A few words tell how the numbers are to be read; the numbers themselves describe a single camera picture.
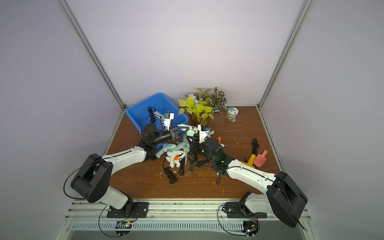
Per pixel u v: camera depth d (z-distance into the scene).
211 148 0.58
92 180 0.44
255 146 0.95
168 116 0.73
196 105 0.89
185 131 0.75
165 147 0.93
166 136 0.71
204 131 0.68
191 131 0.76
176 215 0.73
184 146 0.92
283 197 0.40
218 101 0.92
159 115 1.04
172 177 0.83
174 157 0.88
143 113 1.05
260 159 0.90
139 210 0.73
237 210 0.72
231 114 1.06
